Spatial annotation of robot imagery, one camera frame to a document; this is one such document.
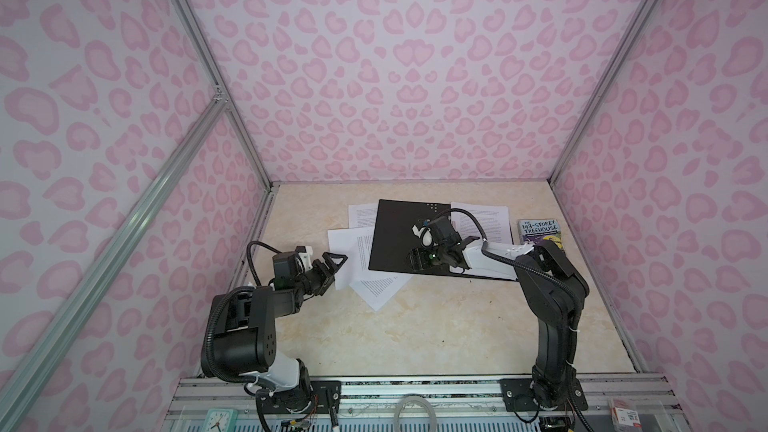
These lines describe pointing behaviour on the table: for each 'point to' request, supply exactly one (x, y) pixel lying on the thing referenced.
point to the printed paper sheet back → (362, 215)
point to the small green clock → (221, 420)
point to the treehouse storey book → (532, 231)
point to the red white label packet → (623, 417)
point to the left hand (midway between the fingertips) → (343, 262)
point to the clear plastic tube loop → (402, 404)
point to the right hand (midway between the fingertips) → (415, 258)
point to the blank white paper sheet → (376, 288)
